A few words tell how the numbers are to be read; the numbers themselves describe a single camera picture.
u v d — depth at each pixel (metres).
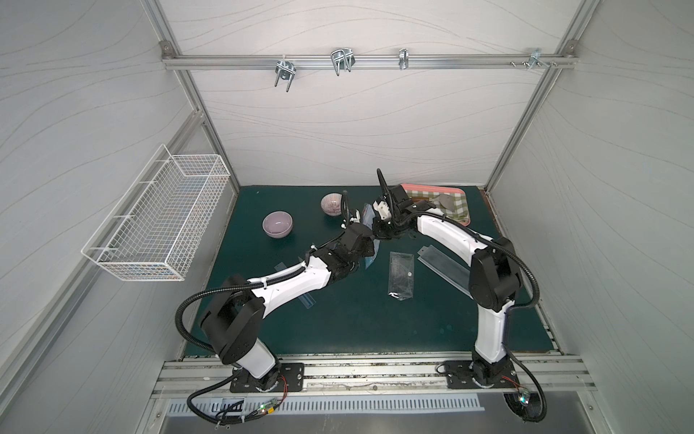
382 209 0.85
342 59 0.77
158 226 0.69
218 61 0.79
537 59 0.76
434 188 1.19
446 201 1.15
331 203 1.14
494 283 0.51
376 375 0.75
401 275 0.93
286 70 0.79
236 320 0.43
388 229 0.79
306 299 0.88
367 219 0.91
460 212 1.11
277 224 1.04
